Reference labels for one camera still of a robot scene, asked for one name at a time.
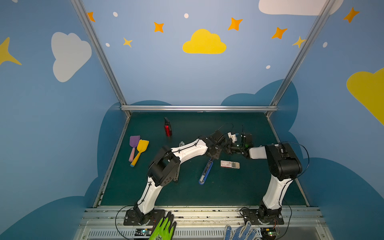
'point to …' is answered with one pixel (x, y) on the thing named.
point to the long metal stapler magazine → (176, 175)
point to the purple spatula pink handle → (133, 142)
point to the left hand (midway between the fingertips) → (217, 153)
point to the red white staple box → (230, 164)
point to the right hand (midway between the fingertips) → (218, 144)
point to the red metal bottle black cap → (167, 127)
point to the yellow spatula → (142, 147)
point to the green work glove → (165, 229)
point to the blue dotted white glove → (241, 232)
